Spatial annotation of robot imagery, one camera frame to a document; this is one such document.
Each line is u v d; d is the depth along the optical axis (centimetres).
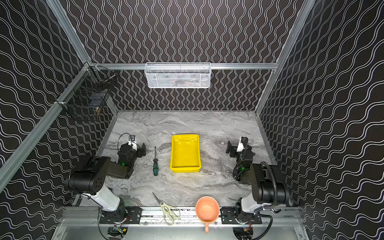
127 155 73
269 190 45
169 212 76
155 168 88
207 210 75
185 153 95
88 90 94
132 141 80
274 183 42
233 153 83
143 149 90
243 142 77
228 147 84
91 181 47
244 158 69
